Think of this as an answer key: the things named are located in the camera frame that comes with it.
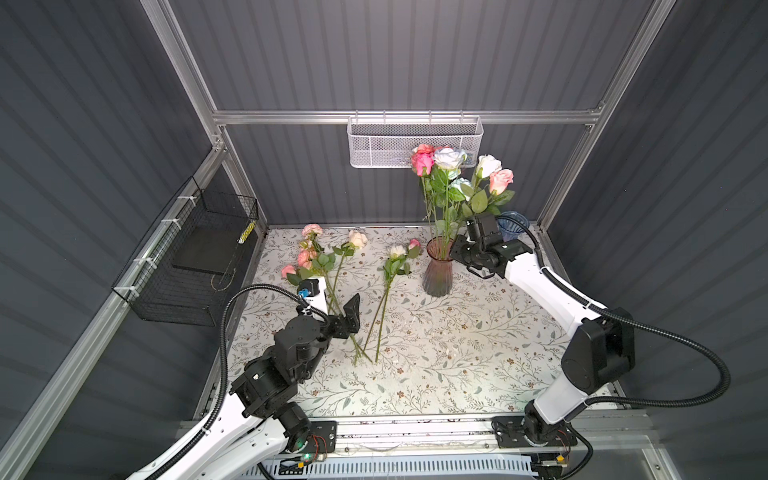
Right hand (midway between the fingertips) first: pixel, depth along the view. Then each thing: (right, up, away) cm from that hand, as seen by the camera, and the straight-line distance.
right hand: (454, 250), depth 87 cm
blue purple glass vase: (+18, +7, +4) cm, 19 cm away
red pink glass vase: (-4, -8, +6) cm, 11 cm away
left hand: (-30, -11, -19) cm, 37 cm away
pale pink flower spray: (-46, -3, +17) cm, 50 cm away
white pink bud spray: (-17, -5, +15) cm, 24 cm away
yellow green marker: (-59, +5, -5) cm, 59 cm away
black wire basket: (-69, -5, -16) cm, 71 cm away
